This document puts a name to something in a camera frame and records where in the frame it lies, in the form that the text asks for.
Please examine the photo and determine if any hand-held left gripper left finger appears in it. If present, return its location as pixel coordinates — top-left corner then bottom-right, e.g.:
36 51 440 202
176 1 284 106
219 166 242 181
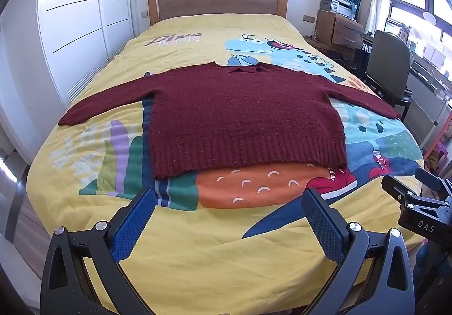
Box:
40 188 158 315

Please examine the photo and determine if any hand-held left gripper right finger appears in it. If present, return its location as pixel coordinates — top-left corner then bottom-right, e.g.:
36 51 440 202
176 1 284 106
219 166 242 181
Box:
301 188 415 315

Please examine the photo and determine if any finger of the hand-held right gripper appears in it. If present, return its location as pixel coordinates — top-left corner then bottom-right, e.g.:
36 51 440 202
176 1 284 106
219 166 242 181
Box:
381 175 452 218
414 167 452 196

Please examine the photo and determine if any dark red knitted sweater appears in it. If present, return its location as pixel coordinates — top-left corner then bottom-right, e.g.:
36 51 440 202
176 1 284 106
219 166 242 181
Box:
58 61 402 181

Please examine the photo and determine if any bed with yellow dinosaur cover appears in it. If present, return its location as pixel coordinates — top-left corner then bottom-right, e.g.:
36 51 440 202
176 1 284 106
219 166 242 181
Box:
26 13 424 315

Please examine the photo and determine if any white desk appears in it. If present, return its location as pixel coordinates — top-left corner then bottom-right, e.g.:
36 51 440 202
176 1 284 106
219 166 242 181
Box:
406 54 452 132

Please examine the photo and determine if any grey office chair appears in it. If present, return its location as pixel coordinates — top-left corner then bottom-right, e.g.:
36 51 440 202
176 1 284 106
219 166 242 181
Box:
362 30 414 121

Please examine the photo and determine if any wooden dresser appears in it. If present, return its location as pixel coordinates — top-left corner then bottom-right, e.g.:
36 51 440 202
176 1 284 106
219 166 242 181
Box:
314 9 364 54

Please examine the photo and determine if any white printer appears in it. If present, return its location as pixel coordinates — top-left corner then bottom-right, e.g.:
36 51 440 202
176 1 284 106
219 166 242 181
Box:
320 0 357 19

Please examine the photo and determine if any white wardrobe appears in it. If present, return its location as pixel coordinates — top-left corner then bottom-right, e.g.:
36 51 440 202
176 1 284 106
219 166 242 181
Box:
0 0 136 157

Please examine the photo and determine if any wooden bed headboard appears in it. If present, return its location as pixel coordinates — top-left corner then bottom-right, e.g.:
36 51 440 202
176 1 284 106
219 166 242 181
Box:
147 0 289 28

